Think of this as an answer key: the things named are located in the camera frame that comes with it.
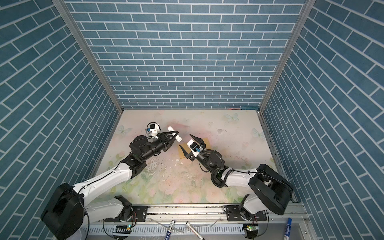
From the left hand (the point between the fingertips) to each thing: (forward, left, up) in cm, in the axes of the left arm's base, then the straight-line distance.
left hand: (179, 134), depth 73 cm
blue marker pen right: (-39, -50, -25) cm, 68 cm away
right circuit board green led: (-37, -36, -31) cm, 60 cm away
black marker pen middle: (-36, -7, -26) cm, 45 cm away
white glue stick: (-2, 0, -1) cm, 2 cm away
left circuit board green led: (-35, +27, -30) cm, 54 cm away
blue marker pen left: (-38, +4, -26) cm, 46 cm away
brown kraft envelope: (-6, -4, -2) cm, 7 cm away
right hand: (-1, -3, -3) cm, 4 cm away
